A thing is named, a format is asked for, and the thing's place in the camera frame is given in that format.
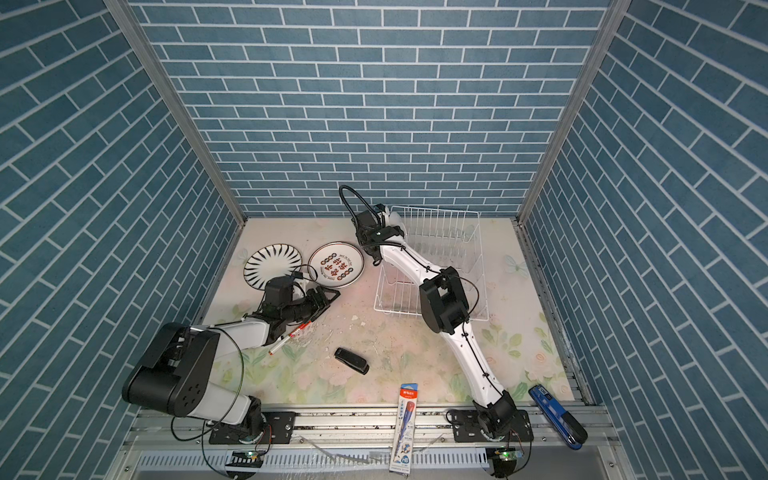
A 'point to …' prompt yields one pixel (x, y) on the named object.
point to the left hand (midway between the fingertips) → (337, 298)
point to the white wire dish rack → (441, 239)
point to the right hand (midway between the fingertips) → (395, 231)
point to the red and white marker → (295, 332)
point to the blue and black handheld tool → (566, 424)
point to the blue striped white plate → (270, 261)
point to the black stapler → (352, 360)
